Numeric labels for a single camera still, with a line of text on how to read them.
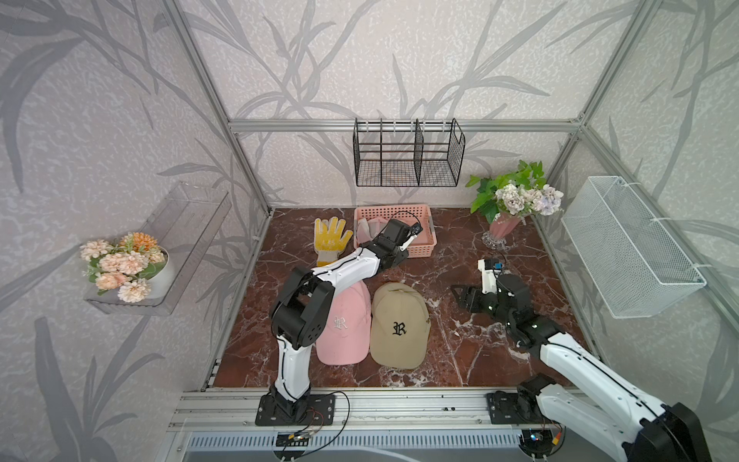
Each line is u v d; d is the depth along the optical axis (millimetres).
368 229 1046
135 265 510
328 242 1083
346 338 829
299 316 501
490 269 720
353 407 768
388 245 732
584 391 493
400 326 820
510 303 617
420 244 1006
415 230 837
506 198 845
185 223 736
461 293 751
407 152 1050
